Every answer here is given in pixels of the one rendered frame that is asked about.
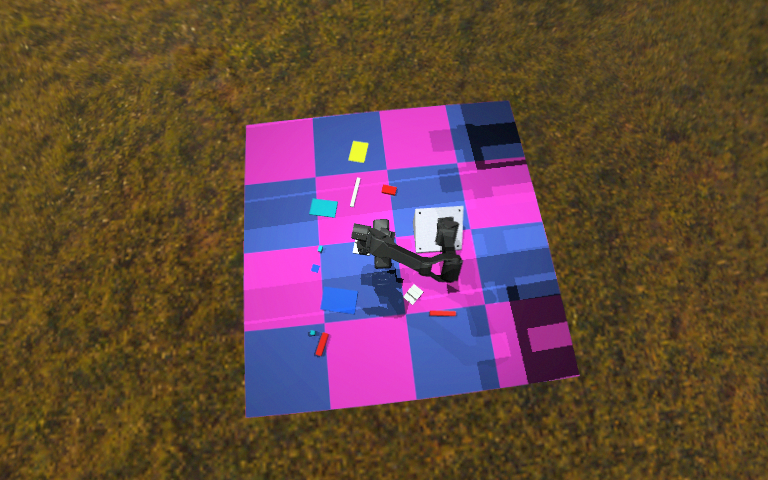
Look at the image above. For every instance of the cyan flat plate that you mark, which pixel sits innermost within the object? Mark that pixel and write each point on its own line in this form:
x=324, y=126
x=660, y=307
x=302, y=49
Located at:
x=321, y=207

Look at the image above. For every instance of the yellow rectangular block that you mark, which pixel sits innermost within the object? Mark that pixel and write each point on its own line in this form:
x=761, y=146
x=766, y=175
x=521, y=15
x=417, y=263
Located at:
x=358, y=151

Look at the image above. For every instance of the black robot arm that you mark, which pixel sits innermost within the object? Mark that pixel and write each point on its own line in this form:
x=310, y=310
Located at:
x=380, y=243

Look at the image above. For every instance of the red rectangular bar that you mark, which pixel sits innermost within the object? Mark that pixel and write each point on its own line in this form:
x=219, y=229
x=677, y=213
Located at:
x=322, y=343

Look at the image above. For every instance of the blue flat square plate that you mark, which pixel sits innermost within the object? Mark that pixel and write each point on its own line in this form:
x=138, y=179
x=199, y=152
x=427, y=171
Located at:
x=339, y=300

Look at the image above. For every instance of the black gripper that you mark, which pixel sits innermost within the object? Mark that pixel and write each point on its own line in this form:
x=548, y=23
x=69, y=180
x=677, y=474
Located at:
x=381, y=263

